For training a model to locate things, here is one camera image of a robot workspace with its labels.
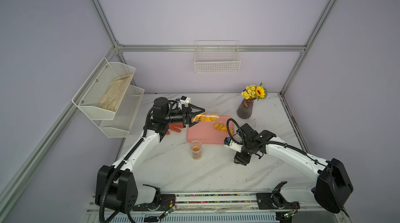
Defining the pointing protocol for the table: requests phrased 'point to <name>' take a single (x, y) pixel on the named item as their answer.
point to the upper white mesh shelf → (101, 96)
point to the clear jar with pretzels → (196, 146)
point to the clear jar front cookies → (207, 117)
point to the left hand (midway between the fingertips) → (202, 116)
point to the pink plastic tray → (204, 132)
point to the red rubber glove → (172, 126)
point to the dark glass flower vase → (245, 110)
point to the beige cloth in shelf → (114, 92)
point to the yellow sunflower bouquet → (253, 91)
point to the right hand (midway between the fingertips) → (235, 156)
